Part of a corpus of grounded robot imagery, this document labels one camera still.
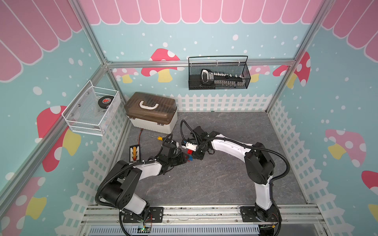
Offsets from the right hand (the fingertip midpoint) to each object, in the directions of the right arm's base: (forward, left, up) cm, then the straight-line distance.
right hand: (195, 153), depth 91 cm
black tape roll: (+17, +48, +29) cm, 59 cm away
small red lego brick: (-5, +3, +11) cm, 12 cm away
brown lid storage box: (+21, +26, +16) cm, 37 cm away
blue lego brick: (-5, +2, +3) cm, 6 cm away
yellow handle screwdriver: (+15, +25, -3) cm, 30 cm away
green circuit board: (-38, +26, -7) cm, 47 cm away
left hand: (-3, +5, -3) cm, 7 cm away
